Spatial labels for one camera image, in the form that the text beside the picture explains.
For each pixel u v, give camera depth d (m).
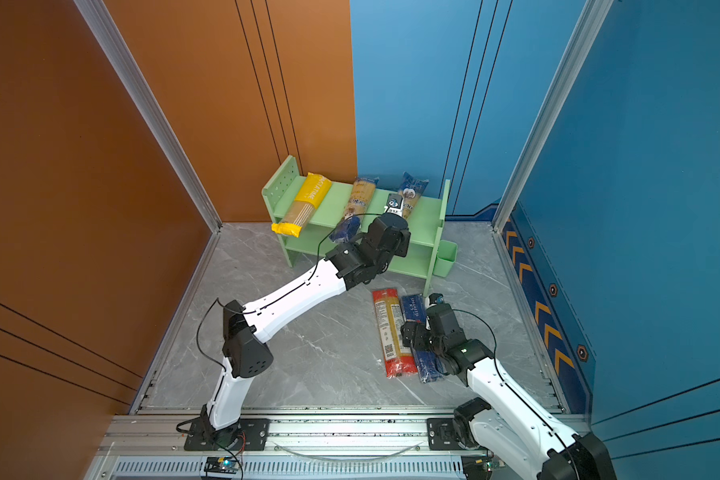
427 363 0.81
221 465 0.71
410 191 0.84
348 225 0.77
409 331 0.74
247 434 0.73
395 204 0.64
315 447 0.72
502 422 0.59
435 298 0.75
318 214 0.86
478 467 0.71
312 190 0.89
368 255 0.57
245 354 0.53
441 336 0.62
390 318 0.91
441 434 0.73
